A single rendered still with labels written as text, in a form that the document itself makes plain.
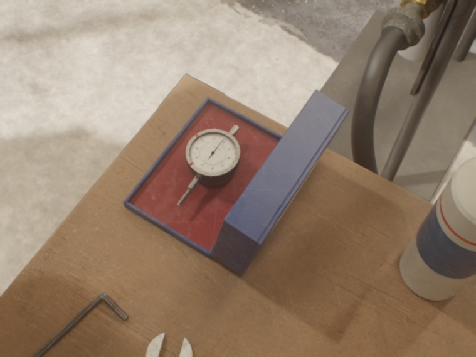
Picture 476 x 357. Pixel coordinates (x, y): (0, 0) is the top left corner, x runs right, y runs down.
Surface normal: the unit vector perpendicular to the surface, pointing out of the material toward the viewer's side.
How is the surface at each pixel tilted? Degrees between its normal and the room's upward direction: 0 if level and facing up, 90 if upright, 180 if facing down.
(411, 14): 9
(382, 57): 25
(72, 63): 0
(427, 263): 90
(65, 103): 0
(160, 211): 0
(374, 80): 32
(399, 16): 76
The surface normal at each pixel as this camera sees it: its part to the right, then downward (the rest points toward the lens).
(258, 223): 0.14, -0.38
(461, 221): -0.80, 0.54
